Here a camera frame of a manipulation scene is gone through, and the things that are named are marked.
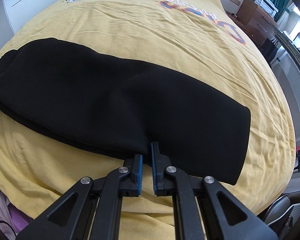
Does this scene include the teal curtain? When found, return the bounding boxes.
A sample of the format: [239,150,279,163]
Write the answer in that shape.
[270,0,291,22]

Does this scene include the white printer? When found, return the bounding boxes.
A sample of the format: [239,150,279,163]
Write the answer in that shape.
[250,0,279,18]

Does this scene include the black pants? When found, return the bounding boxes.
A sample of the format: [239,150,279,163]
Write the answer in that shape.
[0,38,251,185]

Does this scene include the yellow dinosaur print bedspread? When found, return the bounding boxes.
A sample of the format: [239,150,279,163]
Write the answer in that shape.
[0,0,295,239]

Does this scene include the glass desk with metal rail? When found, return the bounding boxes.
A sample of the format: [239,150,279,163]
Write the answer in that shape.
[274,28,300,72]

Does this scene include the black bag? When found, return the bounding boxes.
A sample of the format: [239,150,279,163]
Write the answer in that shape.
[260,38,279,64]

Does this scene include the brown wooden dresser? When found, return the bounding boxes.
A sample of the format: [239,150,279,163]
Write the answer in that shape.
[236,0,278,48]

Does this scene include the black office chair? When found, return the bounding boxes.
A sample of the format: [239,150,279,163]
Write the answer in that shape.
[263,195,300,238]

